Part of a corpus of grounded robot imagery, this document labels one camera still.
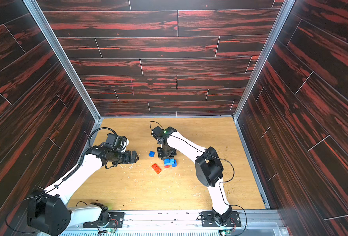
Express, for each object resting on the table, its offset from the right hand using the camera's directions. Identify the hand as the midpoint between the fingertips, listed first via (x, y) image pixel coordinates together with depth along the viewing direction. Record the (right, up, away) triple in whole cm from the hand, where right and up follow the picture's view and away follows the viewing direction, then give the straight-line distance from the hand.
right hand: (168, 156), depth 89 cm
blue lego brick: (+4, -5, +1) cm, 7 cm away
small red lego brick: (-1, -7, +3) cm, 8 cm away
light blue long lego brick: (0, -3, -1) cm, 3 cm away
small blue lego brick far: (-11, 0, +9) cm, 14 cm away
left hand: (-20, 0, -6) cm, 21 cm away
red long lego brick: (-7, -8, +2) cm, 11 cm away
